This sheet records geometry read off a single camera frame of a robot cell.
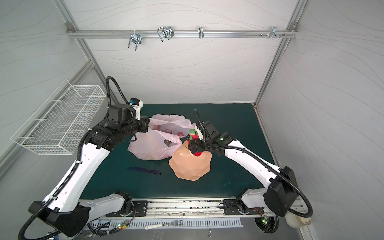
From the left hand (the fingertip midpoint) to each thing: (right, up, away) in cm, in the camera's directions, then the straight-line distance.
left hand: (151, 117), depth 71 cm
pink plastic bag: (+5, -11, +4) cm, 12 cm away
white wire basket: (-42, -4, -3) cm, 43 cm away
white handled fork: (+13, -50, -2) cm, 52 cm away
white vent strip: (-13, -51, -3) cm, 52 cm away
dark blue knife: (-3, -32, +14) cm, 35 cm away
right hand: (+23, -13, +8) cm, 27 cm away
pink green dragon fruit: (+20, -10, +6) cm, 23 cm away
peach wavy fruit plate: (+17, -30, +18) cm, 39 cm away
